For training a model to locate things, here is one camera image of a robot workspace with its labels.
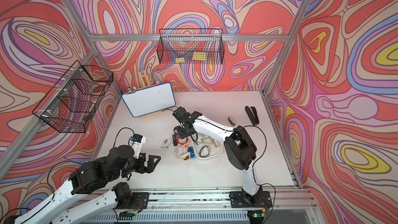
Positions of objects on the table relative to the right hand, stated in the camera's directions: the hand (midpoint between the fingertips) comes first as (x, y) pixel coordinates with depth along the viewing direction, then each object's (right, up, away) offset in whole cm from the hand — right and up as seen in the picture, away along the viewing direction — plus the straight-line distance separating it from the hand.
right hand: (185, 136), depth 89 cm
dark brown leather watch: (-7, -2, +1) cm, 7 cm away
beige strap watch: (+16, -3, +2) cm, 17 cm away
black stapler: (+44, +12, +16) cm, 49 cm away
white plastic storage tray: (+12, -6, 0) cm, 13 cm away
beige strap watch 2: (+12, -2, +5) cm, 13 cm away
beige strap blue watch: (+1, -10, -4) cm, 11 cm away
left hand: (-11, -5, -22) cm, 25 cm away
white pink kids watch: (-4, -9, -1) cm, 10 cm away
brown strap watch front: (+9, -7, 0) cm, 12 cm away
